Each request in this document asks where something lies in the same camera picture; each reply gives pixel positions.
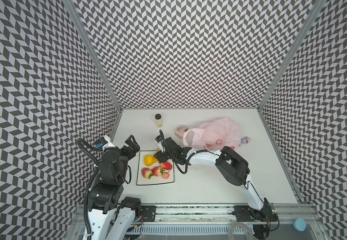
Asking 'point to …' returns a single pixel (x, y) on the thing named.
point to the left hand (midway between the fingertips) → (127, 142)
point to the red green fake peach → (147, 173)
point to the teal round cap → (299, 224)
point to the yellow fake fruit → (149, 160)
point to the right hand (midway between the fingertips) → (158, 155)
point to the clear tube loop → (249, 233)
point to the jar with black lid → (159, 120)
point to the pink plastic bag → (213, 135)
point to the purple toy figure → (245, 140)
